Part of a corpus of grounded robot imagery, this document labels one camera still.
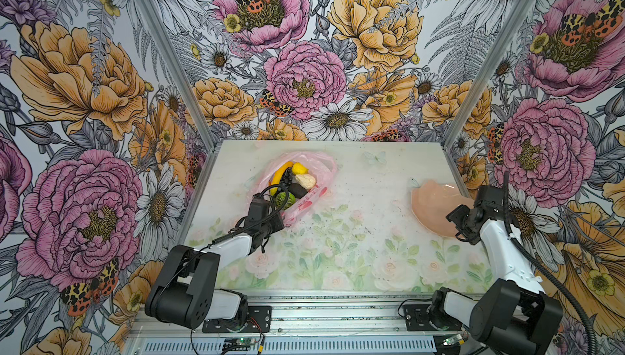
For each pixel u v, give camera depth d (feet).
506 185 1.90
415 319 2.42
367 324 2.44
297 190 3.28
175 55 2.98
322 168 3.35
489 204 2.09
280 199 3.10
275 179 3.26
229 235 1.94
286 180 3.37
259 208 2.41
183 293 1.40
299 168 3.45
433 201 3.28
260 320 2.44
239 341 2.34
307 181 3.35
